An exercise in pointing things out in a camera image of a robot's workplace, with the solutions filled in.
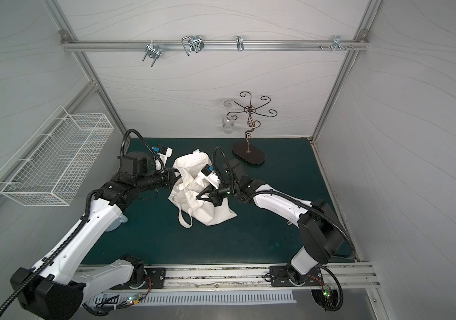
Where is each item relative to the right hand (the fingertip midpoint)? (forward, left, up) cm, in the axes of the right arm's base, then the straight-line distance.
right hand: (198, 195), depth 76 cm
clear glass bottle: (+40, -9, +4) cm, 41 cm away
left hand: (+5, +5, +8) cm, 11 cm away
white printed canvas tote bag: (+2, +4, +5) cm, 6 cm away
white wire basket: (+1, +50, +14) cm, 52 cm away
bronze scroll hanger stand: (+38, -18, -16) cm, 45 cm away
